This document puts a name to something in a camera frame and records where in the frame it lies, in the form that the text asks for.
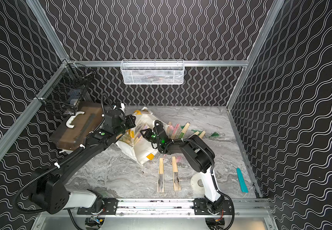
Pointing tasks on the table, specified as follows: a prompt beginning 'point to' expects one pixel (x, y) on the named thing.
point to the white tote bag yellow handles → (136, 144)
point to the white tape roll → (197, 185)
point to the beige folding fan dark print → (160, 183)
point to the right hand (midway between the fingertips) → (140, 131)
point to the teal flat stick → (243, 186)
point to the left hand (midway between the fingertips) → (135, 113)
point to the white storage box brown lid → (72, 132)
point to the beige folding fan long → (176, 177)
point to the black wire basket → (65, 89)
